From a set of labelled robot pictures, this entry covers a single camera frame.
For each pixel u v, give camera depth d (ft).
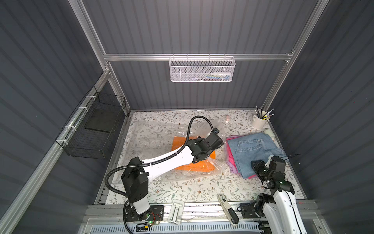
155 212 2.39
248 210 2.42
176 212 2.37
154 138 3.40
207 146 1.91
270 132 3.18
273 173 2.03
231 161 2.90
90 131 2.39
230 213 2.28
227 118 3.71
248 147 2.92
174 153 1.62
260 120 3.33
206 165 2.60
